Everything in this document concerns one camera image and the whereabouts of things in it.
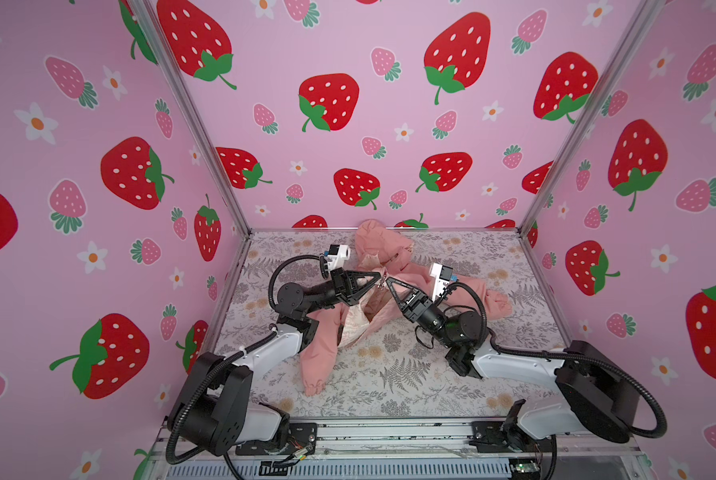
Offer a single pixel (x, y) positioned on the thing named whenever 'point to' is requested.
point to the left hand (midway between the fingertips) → (377, 283)
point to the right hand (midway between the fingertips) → (386, 286)
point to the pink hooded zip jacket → (383, 248)
